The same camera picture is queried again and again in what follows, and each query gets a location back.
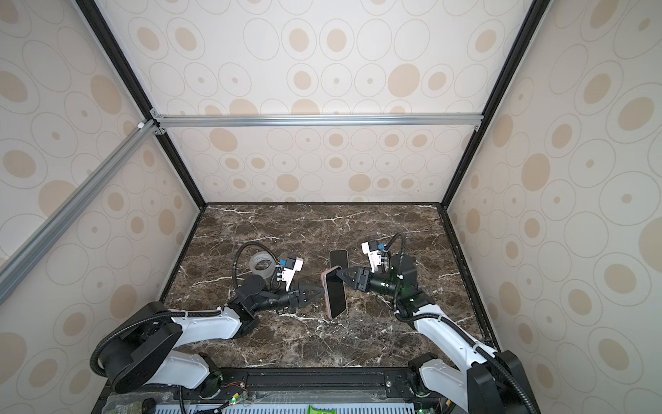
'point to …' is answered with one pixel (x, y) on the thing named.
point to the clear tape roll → (262, 263)
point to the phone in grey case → (339, 258)
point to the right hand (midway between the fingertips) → (350, 273)
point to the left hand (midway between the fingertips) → (329, 298)
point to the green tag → (315, 410)
